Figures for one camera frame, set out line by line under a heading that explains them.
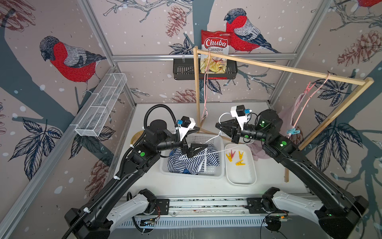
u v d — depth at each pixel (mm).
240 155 907
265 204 660
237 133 523
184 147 569
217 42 833
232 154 922
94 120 713
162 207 731
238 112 503
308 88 657
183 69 946
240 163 878
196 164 761
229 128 559
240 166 871
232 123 559
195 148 534
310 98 545
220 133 622
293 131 542
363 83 457
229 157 899
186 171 780
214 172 854
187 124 504
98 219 378
